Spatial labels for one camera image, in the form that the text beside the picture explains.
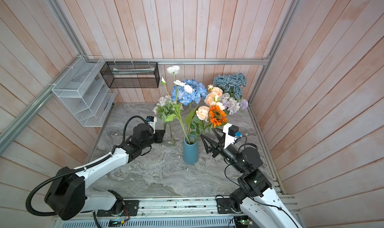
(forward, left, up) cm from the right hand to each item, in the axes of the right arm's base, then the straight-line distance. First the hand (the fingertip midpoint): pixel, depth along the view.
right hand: (207, 132), depth 61 cm
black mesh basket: (+54, +51, -9) cm, 75 cm away
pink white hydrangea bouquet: (+22, -15, -7) cm, 28 cm away
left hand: (+11, +22, -19) cm, 31 cm away
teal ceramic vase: (+1, +7, -18) cm, 20 cm away
